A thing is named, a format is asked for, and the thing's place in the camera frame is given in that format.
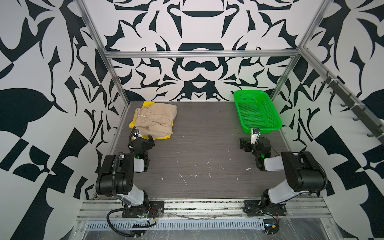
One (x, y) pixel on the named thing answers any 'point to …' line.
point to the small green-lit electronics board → (271, 226)
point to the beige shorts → (155, 119)
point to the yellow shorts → (132, 123)
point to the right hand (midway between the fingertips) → (250, 136)
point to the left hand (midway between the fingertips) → (140, 135)
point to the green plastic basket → (256, 111)
